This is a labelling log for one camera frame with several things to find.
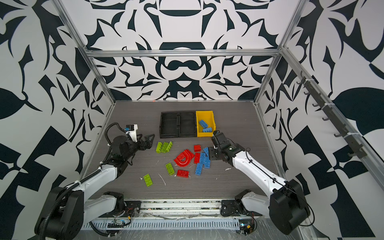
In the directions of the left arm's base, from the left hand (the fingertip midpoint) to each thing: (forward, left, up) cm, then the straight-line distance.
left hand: (146, 132), depth 86 cm
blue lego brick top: (+14, -35, -12) cm, 39 cm away
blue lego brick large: (-10, -32, -13) cm, 36 cm away
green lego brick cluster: (-3, -8, -13) cm, 16 cm away
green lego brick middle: (-16, -13, -13) cm, 25 cm away
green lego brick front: (-22, -1, -14) cm, 26 cm away
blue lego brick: (+8, -37, -11) cm, 39 cm away
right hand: (-10, -37, -6) cm, 39 cm away
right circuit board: (-44, -50, -15) cm, 69 cm away
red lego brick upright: (-11, -29, -12) cm, 33 cm away
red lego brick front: (-19, -20, -14) cm, 31 cm away
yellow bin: (+19, -38, -11) cm, 44 cm away
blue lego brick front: (-17, -29, -14) cm, 36 cm away
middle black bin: (+15, -23, -14) cm, 31 cm away
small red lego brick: (-4, -29, -14) cm, 33 cm away
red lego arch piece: (-11, -21, -13) cm, 27 cm away
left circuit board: (-41, +9, -15) cm, 44 cm away
